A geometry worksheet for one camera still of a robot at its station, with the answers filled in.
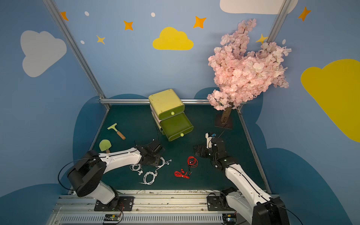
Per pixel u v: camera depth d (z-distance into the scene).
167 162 0.88
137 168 0.86
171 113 0.92
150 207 0.73
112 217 0.72
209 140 0.77
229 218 0.73
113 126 1.04
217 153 0.64
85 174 0.44
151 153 0.71
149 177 0.84
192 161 0.89
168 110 0.90
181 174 0.84
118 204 0.69
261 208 0.40
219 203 0.74
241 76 0.63
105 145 0.96
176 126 0.97
